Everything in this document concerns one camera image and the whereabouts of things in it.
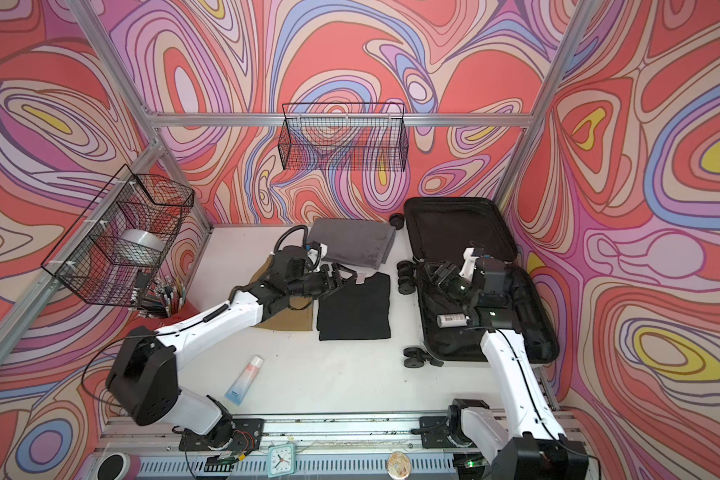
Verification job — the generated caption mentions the black shirt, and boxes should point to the black shirt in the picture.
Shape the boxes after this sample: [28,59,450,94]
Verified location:
[316,272,391,341]

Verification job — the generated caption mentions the khaki shorts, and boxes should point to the khaki shorts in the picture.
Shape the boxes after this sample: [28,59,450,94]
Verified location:
[250,254,314,332]

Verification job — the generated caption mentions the wire basket on wall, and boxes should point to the wire basket on wall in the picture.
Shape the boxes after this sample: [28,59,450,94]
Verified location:
[277,101,409,172]
[41,166,195,309]

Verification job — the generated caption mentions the red pen holder cup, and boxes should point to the red pen holder cup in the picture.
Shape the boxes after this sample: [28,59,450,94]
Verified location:
[135,275,188,323]

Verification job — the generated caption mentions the white cosmetic tube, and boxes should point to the white cosmetic tube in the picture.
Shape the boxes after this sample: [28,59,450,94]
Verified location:
[437,313,469,329]

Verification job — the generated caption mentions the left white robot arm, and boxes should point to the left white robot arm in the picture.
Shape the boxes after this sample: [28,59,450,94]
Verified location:
[106,245,357,450]

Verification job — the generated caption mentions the wire basket on left wall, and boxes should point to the wire basket on left wall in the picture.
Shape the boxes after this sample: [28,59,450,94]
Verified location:
[41,166,195,309]

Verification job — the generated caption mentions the wire basket on back wall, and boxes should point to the wire basket on back wall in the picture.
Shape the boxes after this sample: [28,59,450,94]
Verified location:
[277,101,409,172]

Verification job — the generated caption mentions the round wooden coaster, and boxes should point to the round wooden coaster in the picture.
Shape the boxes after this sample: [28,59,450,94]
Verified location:
[386,451,413,480]

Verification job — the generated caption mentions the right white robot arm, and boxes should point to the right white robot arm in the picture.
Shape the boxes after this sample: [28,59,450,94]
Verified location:
[429,249,590,479]

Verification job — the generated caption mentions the pink blue cosmetic tube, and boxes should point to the pink blue cosmetic tube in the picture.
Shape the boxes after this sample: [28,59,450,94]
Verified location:
[225,355,264,405]

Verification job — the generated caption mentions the small teal alarm clock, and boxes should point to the small teal alarm clock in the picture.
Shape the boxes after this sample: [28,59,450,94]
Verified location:
[267,443,296,478]

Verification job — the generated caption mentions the white roll in basket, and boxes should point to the white roll in basket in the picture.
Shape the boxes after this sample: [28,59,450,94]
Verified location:
[115,229,165,267]

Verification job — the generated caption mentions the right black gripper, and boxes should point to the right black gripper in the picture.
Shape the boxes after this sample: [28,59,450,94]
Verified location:
[419,255,477,308]

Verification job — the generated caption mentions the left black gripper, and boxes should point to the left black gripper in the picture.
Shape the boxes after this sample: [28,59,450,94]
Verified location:
[283,264,356,302]

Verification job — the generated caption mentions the grey folded towel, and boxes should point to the grey folded towel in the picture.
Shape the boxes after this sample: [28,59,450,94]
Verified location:
[308,219,396,270]

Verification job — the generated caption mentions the pink tape roll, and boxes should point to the pink tape roll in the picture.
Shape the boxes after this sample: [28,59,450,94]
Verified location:
[94,453,141,480]

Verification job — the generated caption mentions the black open suitcase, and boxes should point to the black open suitcase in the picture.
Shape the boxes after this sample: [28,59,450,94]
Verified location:
[398,197,561,364]

